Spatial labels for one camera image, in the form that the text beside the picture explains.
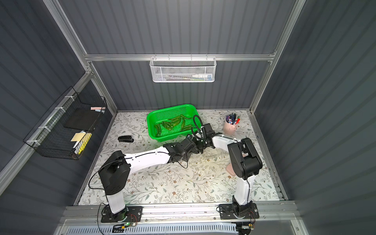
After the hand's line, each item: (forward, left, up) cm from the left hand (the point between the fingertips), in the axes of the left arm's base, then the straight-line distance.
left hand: (186, 151), depth 88 cm
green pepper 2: (+32, +10, -5) cm, 33 cm away
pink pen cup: (+20, -30, +6) cm, 37 cm away
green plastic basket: (+28, +11, -6) cm, 31 cm away
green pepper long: (+35, +1, -6) cm, 35 cm away
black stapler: (+15, +44, -7) cm, 47 cm away
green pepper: (+23, +21, -7) cm, 32 cm away
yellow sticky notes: (-1, +54, +19) cm, 57 cm away
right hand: (+2, -1, 0) cm, 2 cm away
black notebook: (+9, +54, +21) cm, 59 cm away
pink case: (-8, -27, -7) cm, 29 cm away
